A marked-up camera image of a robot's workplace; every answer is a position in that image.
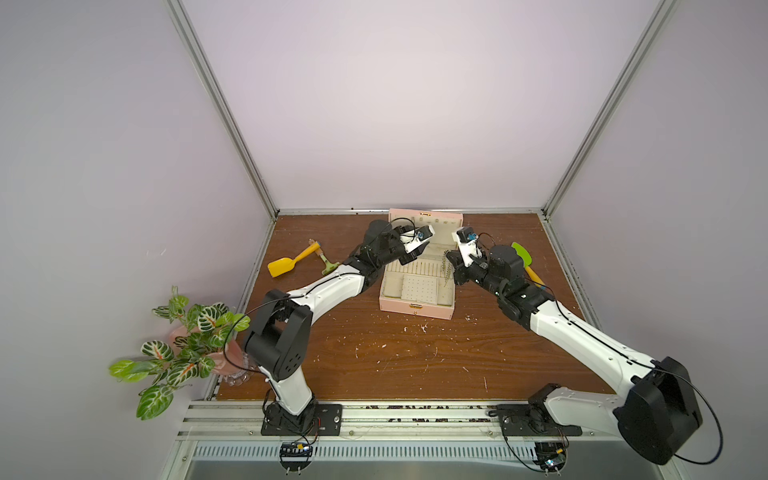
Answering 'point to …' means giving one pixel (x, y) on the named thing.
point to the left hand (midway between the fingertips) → (423, 230)
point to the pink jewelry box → (424, 284)
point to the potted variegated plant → (204, 334)
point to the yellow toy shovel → (280, 265)
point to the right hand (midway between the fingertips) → (454, 243)
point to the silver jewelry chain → (446, 267)
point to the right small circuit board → (550, 456)
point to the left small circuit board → (295, 456)
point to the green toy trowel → (527, 261)
